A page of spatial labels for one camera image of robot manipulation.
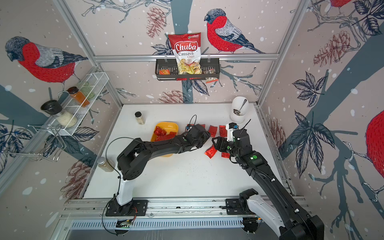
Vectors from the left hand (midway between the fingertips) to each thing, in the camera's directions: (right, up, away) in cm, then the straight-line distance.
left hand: (213, 133), depth 89 cm
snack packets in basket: (-3, +33, +1) cm, 33 cm away
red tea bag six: (-1, -12, +3) cm, 12 cm away
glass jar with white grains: (-70, +10, -23) cm, 75 cm away
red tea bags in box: (-35, -2, +11) cm, 37 cm away
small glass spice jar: (-50, +9, +14) cm, 53 cm away
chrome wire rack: (-78, -1, -23) cm, 82 cm away
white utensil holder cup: (+21, +16, +15) cm, 31 cm away
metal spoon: (+21, +13, +20) cm, 32 cm away
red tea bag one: (+8, 0, +12) cm, 15 cm away
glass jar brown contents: (-61, -16, -9) cm, 64 cm away
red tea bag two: (+1, 0, +14) cm, 15 cm away
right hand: (0, -1, -11) cm, 11 cm away
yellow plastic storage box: (-29, +3, +14) cm, 33 cm away
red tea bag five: (+8, -14, +3) cm, 17 cm away
